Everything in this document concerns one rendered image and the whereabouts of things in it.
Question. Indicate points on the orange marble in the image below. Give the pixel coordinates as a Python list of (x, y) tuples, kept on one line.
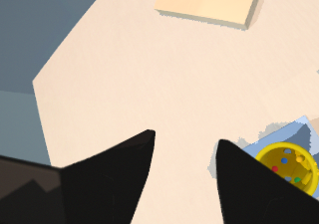
[(299, 158)]

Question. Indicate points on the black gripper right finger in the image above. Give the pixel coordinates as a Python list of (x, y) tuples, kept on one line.
[(251, 193)]

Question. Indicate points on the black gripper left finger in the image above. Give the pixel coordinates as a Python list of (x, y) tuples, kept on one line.
[(103, 189)]

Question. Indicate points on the yellow cup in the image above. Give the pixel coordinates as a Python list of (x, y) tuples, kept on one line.
[(307, 170)]

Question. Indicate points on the blue marble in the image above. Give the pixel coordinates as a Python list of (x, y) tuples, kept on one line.
[(283, 160)]

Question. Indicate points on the beige long rectangular block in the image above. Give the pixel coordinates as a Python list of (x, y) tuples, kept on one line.
[(232, 13)]

